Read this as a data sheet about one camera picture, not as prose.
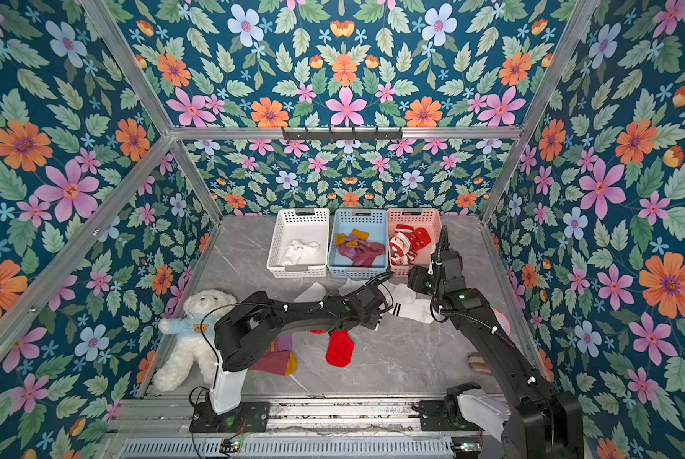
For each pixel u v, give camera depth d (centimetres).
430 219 115
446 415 73
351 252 101
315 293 97
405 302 96
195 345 79
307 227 115
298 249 105
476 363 80
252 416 74
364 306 71
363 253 102
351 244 104
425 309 94
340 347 86
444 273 60
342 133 92
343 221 115
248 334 51
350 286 98
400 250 99
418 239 110
